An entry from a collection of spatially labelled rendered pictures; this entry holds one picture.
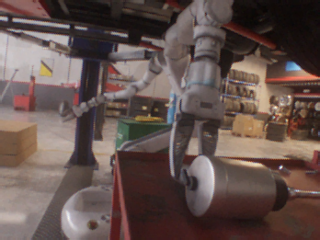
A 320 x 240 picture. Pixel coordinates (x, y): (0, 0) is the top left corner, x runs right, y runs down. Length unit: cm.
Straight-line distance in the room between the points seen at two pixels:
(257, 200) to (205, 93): 22
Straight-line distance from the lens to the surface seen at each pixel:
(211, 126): 46
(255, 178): 33
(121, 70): 1054
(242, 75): 1155
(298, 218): 45
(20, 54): 1143
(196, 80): 44
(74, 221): 127
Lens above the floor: 102
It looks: 5 degrees down
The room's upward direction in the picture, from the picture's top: 7 degrees clockwise
